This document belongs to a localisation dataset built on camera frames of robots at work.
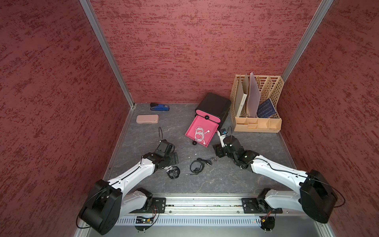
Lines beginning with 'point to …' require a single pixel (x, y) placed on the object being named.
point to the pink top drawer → (208, 116)
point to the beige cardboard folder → (241, 93)
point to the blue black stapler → (155, 106)
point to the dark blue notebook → (266, 109)
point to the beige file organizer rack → (270, 86)
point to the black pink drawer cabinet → (210, 113)
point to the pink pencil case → (147, 119)
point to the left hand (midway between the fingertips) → (171, 162)
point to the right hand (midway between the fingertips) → (217, 146)
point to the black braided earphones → (208, 161)
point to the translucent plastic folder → (254, 98)
